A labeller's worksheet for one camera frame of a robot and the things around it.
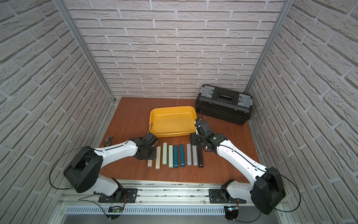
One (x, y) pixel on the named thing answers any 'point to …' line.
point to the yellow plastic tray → (173, 120)
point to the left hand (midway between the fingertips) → (153, 154)
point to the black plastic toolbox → (229, 106)
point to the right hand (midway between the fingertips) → (196, 136)
